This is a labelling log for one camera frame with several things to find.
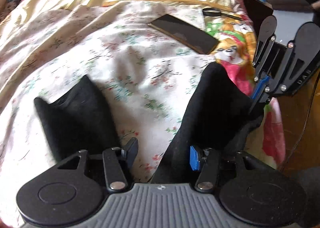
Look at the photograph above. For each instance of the white floral bed sheet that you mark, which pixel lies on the white floral bed sheet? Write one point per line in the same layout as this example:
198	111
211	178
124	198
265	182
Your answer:
125	67

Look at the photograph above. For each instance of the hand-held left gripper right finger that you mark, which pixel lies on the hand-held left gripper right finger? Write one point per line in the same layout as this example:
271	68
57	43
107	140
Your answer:
195	157

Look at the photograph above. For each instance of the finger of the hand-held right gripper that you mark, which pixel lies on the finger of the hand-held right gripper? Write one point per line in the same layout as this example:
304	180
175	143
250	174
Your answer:
260	87
266	97

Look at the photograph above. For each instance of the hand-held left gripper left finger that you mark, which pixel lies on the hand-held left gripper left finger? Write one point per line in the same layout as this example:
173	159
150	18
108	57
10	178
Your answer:
131	150

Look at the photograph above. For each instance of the black pants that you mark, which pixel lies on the black pants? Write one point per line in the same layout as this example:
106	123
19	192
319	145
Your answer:
215	107

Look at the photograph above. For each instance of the black smartphone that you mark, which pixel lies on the black smartphone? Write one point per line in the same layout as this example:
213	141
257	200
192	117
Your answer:
185	34

